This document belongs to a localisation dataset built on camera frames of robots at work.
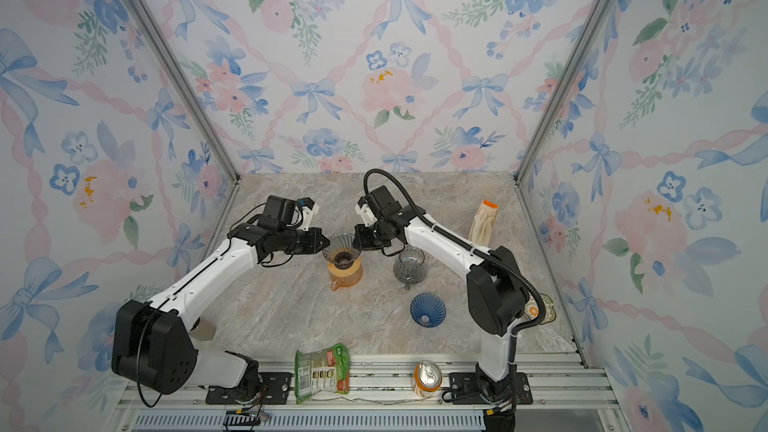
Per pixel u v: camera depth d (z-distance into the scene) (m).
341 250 0.86
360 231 0.76
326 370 0.74
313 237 0.73
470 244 0.52
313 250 0.73
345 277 0.84
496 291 0.48
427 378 0.66
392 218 0.63
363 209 0.80
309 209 0.77
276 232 0.64
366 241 0.75
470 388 0.73
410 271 0.88
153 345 0.41
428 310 0.86
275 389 0.74
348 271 0.85
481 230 0.98
